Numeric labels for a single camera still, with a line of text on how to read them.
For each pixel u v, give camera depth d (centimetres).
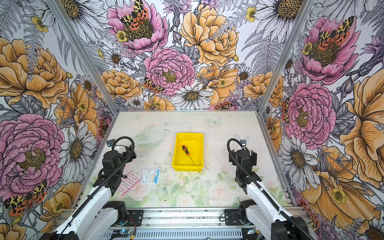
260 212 59
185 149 97
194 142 107
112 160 63
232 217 74
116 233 73
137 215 75
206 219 76
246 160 65
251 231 72
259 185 55
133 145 65
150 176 87
